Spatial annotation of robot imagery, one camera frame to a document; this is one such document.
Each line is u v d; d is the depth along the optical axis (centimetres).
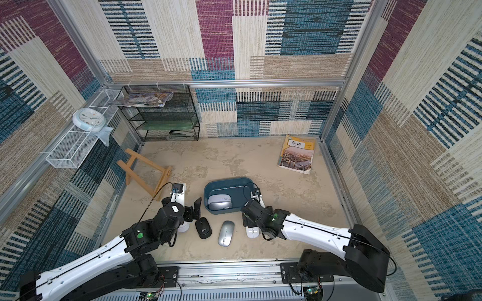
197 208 69
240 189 99
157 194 97
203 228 83
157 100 88
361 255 41
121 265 50
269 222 60
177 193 62
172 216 53
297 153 112
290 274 73
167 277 75
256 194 73
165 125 102
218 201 92
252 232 83
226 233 83
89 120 76
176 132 111
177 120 112
